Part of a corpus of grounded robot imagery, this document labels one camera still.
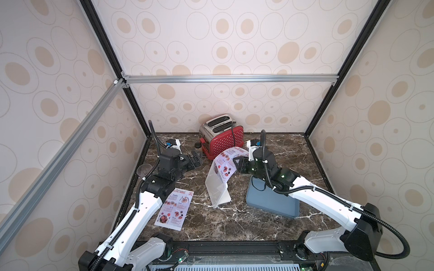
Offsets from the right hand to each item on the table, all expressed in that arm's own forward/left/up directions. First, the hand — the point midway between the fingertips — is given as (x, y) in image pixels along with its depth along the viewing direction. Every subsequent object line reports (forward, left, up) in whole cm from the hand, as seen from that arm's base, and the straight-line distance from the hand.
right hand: (241, 157), depth 76 cm
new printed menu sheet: (-2, +8, -2) cm, 8 cm away
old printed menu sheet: (-18, +32, -25) cm, 44 cm away
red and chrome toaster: (+24, +12, -6) cm, 27 cm away
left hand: (-1, +18, +4) cm, 19 cm away
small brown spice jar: (+20, +25, -15) cm, 36 cm away
